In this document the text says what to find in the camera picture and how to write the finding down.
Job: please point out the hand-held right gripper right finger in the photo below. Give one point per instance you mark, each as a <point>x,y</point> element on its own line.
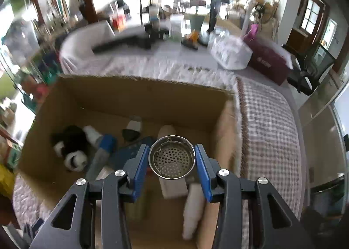
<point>203,172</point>

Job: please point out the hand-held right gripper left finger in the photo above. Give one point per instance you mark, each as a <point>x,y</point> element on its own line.
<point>139,172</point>

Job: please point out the blue case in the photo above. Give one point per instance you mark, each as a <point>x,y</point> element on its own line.
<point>128,151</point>

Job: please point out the round metal strainer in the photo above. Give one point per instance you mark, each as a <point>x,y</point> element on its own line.
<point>171,157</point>

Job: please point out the blue packet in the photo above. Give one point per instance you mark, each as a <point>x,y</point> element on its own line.
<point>107,144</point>

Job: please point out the dark grey white object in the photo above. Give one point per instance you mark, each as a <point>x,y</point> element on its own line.
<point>132,129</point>

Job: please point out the white plastic bottle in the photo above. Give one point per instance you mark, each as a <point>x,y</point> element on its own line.
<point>92,134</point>

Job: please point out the panda plush toy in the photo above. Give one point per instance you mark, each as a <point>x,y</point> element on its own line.
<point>72,151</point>

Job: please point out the large cardboard box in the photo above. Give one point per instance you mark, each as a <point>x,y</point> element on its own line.
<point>122,96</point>

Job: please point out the clear plastic container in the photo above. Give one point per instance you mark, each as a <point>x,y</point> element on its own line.
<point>230,51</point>

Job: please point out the maroon box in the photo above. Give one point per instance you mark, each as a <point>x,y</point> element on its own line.
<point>268,59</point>

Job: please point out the white covered chair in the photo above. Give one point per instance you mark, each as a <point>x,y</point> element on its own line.
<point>84,44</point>

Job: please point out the black office chair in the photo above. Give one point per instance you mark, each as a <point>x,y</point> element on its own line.
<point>310,71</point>

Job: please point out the electric fan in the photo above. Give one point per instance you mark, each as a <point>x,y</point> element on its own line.
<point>264,9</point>

